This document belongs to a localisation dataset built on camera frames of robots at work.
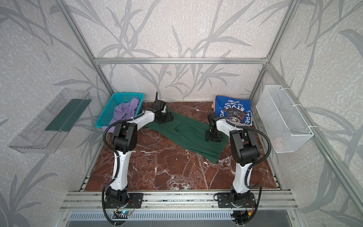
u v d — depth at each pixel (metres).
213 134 0.84
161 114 0.91
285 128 0.62
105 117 1.02
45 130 0.64
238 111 1.06
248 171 0.55
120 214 0.72
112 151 0.59
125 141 0.60
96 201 0.75
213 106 1.14
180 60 0.96
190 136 0.99
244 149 0.52
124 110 1.14
